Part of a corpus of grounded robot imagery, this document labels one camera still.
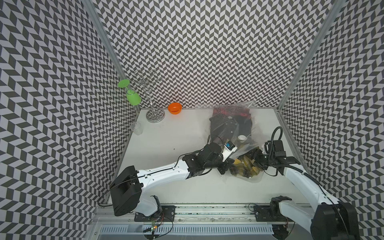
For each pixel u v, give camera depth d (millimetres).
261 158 735
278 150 648
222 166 641
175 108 1157
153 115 1336
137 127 1072
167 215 727
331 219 389
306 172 510
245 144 741
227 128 903
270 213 721
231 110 1118
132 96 948
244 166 852
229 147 630
